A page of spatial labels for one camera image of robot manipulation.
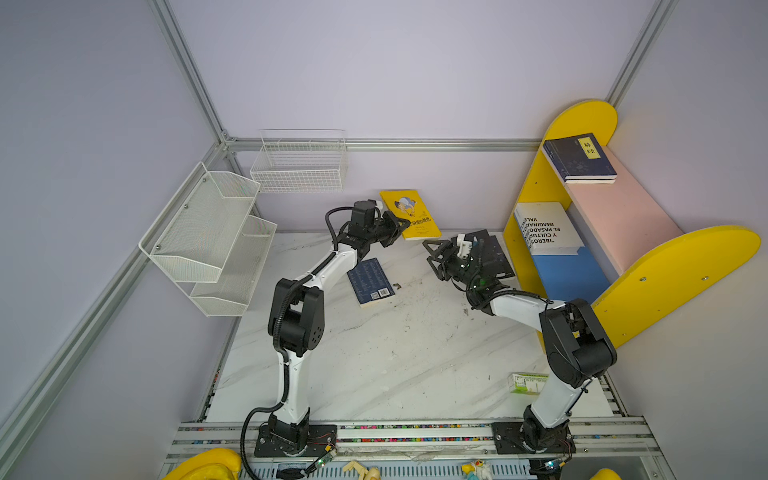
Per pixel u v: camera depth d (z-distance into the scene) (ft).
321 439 2.41
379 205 2.94
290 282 1.85
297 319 1.81
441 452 2.39
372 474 2.21
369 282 3.41
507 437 2.42
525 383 2.58
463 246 2.76
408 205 3.19
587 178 2.51
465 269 2.55
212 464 2.20
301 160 3.13
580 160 2.63
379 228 2.68
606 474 2.20
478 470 2.20
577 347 1.59
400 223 2.89
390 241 2.86
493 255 3.63
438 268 2.82
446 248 2.62
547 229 3.17
